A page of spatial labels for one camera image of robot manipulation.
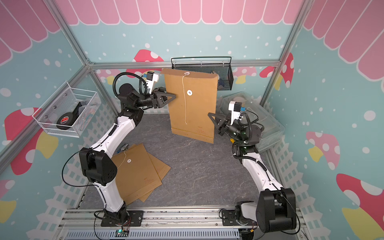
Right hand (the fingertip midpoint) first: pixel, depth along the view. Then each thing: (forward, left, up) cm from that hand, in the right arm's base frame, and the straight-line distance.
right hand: (208, 116), depth 65 cm
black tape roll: (+3, +67, -4) cm, 67 cm away
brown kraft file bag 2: (-8, +43, -41) cm, 60 cm away
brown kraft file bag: (-6, +27, -39) cm, 48 cm away
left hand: (+8, +14, +4) cm, 17 cm away
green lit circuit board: (-38, +43, -42) cm, 71 cm away
